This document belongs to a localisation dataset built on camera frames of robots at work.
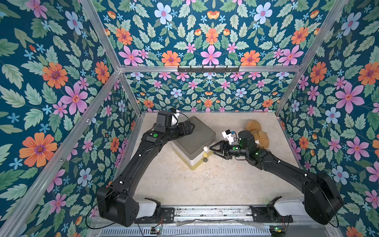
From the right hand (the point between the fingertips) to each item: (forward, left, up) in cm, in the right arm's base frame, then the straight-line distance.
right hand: (212, 150), depth 75 cm
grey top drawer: (+3, +10, +1) cm, 11 cm away
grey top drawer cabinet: (+17, +7, -2) cm, 19 cm away
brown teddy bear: (+14, -30, -7) cm, 34 cm away
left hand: (+10, +12, +8) cm, 17 cm away
